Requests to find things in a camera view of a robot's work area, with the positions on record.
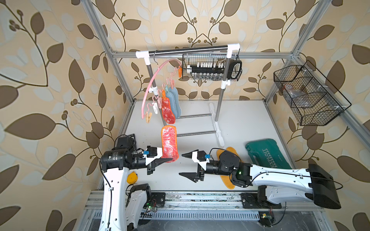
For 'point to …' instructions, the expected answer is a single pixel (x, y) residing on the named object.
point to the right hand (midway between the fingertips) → (181, 162)
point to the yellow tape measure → (132, 178)
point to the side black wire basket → (314, 99)
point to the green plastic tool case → (267, 152)
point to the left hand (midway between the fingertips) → (168, 157)
